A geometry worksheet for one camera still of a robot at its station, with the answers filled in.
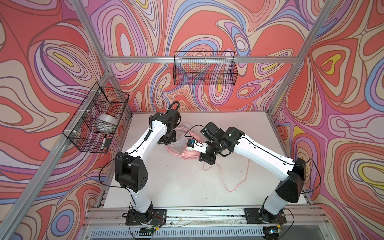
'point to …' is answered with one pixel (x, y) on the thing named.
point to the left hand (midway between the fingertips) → (169, 141)
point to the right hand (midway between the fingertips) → (203, 160)
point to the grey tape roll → (105, 123)
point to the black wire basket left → (99, 100)
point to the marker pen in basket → (104, 141)
